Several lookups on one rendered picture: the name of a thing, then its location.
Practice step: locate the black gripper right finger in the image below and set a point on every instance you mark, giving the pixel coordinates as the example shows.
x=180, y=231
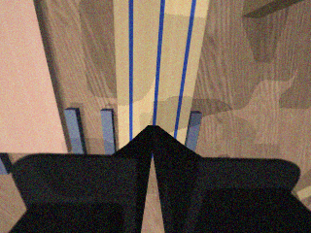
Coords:
x=183, y=178

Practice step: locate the pink flat strip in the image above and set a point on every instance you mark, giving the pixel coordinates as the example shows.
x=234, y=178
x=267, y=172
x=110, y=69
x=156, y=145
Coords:
x=32, y=118

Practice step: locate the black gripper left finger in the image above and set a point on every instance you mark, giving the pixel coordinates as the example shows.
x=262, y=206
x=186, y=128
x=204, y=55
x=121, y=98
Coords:
x=121, y=177

